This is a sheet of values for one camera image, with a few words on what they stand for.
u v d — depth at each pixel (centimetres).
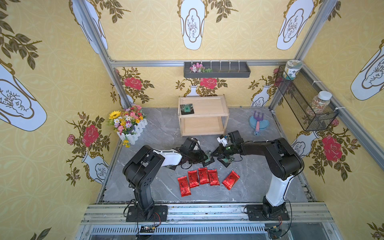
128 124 90
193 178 84
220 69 92
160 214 73
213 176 84
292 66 84
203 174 86
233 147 79
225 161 92
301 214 75
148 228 73
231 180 83
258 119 113
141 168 49
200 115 89
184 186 82
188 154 75
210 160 90
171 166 90
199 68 88
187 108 92
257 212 74
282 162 51
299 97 90
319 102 65
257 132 103
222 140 92
